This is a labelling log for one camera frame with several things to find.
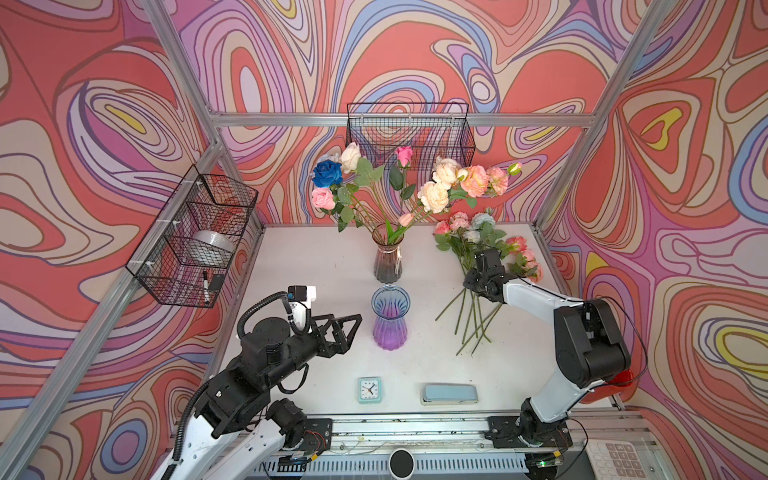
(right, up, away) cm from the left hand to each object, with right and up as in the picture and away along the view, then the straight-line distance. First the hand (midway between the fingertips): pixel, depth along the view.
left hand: (352, 318), depth 63 cm
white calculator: (+61, -35, +6) cm, 71 cm away
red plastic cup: (+63, -17, +6) cm, 65 cm away
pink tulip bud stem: (+12, +23, +19) cm, 32 cm away
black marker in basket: (-37, +6, +9) cm, 38 cm away
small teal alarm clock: (+3, -22, +16) cm, 28 cm away
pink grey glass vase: (+8, +10, +33) cm, 35 cm away
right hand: (+36, +3, +34) cm, 50 cm away
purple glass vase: (+8, 0, +18) cm, 20 cm away
